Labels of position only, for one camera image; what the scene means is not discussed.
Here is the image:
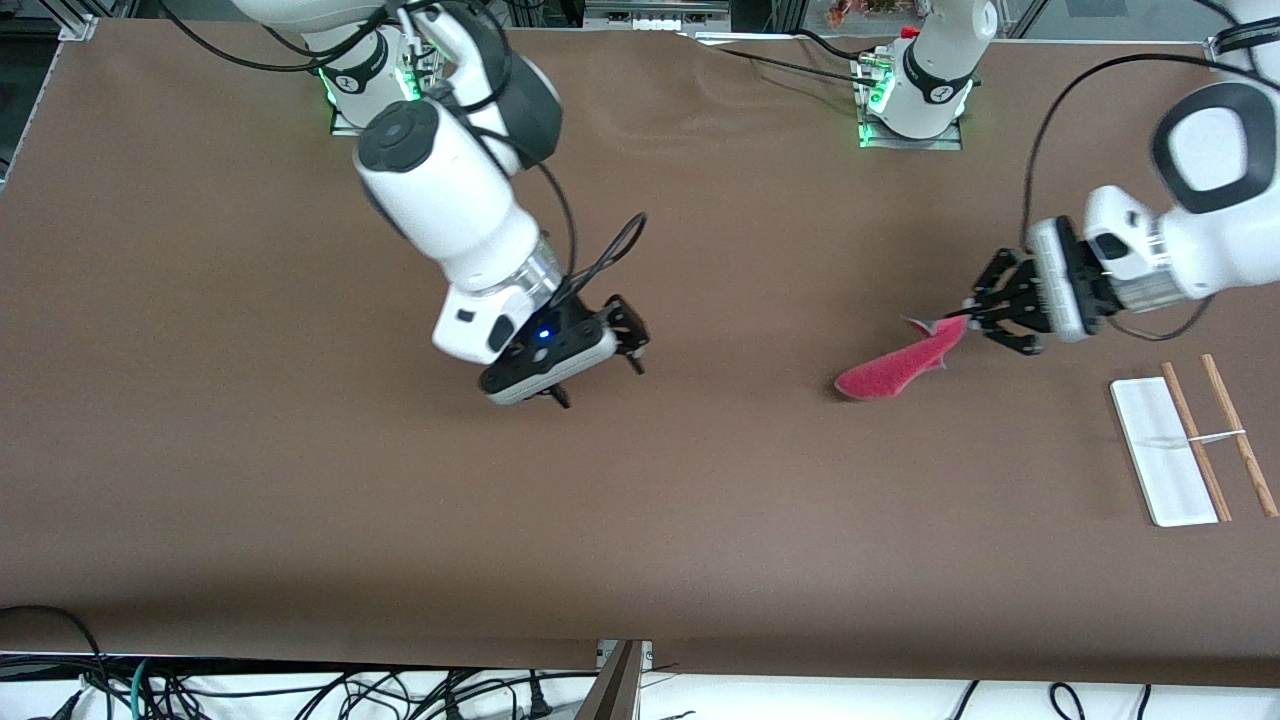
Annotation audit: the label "pink towel with grey back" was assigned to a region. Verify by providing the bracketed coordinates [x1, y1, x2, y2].
[835, 315, 969, 403]

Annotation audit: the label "white rack base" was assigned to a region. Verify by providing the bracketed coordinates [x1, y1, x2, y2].
[1110, 377, 1219, 528]

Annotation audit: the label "brown table cover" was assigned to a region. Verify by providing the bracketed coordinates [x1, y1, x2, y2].
[0, 18, 1280, 691]

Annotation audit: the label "orange objects behind table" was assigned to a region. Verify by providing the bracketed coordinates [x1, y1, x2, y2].
[825, 0, 921, 26]

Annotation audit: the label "grey box with white sockets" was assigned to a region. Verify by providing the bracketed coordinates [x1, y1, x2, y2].
[585, 0, 731, 31]

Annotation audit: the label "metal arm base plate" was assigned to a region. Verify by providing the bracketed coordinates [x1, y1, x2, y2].
[855, 55, 964, 151]
[330, 45, 438, 138]

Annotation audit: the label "aluminium frame post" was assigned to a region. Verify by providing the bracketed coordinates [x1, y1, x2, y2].
[575, 640, 651, 720]

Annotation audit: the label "black cable on table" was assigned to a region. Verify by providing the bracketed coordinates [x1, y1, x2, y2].
[690, 30, 886, 86]

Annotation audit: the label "black floor cable bundle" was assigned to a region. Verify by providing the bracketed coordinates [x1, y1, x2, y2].
[150, 665, 601, 720]

